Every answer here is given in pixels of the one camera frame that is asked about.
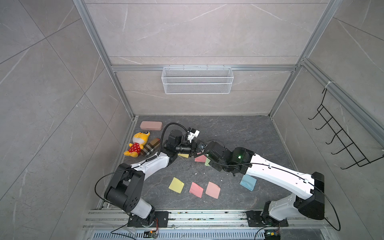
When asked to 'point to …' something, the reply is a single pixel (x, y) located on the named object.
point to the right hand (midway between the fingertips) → (217, 154)
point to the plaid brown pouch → (149, 147)
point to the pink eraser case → (152, 125)
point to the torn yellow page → (176, 185)
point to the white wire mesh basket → (197, 80)
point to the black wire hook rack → (359, 157)
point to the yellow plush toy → (139, 140)
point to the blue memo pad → (248, 182)
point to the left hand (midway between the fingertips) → (211, 149)
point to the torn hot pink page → (196, 190)
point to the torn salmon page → (213, 190)
